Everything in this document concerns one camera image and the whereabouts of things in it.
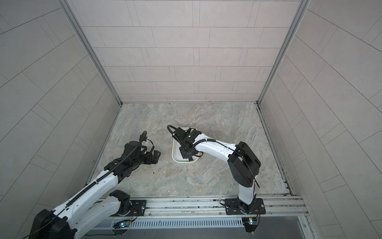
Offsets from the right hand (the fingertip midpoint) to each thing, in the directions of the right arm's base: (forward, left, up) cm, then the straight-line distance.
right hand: (187, 154), depth 85 cm
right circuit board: (-34, -29, -6) cm, 44 cm away
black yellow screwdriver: (-3, -2, -1) cm, 3 cm away
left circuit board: (-31, +29, -1) cm, 42 cm away
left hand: (+2, +17, +3) cm, 18 cm away
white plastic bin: (+3, +7, -4) cm, 9 cm away
